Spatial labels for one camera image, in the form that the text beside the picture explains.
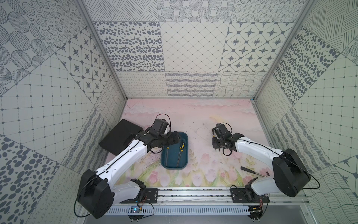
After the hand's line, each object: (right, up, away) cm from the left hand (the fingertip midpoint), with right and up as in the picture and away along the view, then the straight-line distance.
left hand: (175, 136), depth 80 cm
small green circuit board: (-21, -37, -8) cm, 43 cm away
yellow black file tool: (+4, -11, +10) cm, 16 cm away
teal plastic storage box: (0, -15, +9) cm, 17 cm away
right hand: (+27, -6, +9) cm, 29 cm away
